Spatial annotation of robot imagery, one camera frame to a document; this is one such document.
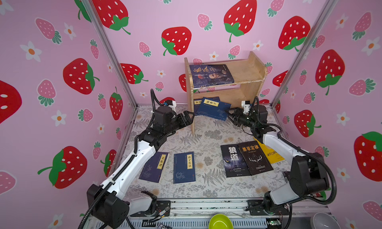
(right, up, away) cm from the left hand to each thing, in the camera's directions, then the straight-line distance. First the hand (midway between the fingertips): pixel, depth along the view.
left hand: (191, 116), depth 74 cm
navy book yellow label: (+12, +5, +13) cm, 18 cm away
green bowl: (+14, -51, -4) cm, 53 cm away
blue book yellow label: (-5, -31, +14) cm, 34 cm away
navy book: (+3, +9, +18) cm, 20 cm away
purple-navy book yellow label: (-24, -32, +13) cm, 41 cm away
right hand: (+17, +1, +6) cm, 18 cm away
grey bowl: (+64, -51, -4) cm, 82 cm away
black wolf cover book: (+26, -28, +14) cm, 41 cm away
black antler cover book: (+38, -26, +16) cm, 49 cm away
